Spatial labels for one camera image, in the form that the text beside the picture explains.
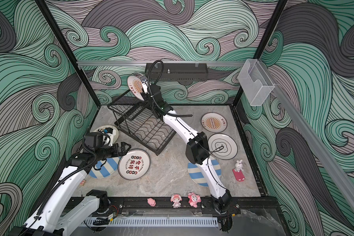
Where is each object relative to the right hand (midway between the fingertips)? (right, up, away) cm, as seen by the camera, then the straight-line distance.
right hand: (147, 82), depth 83 cm
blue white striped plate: (+29, -54, -1) cm, 61 cm away
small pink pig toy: (+4, -63, -10) cm, 64 cm away
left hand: (-12, -36, -6) cm, 38 cm away
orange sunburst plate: (-10, +1, +9) cm, 13 cm away
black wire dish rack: (-6, -20, 0) cm, 21 cm away
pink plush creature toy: (+25, -62, -11) cm, 68 cm away
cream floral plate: (-16, -26, -14) cm, 33 cm away
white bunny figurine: (+51, -47, -4) cm, 70 cm away
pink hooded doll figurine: (+17, -62, -10) cm, 65 cm away
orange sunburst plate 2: (+46, -24, +26) cm, 58 cm away
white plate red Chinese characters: (-9, -49, +4) cm, 50 cm away
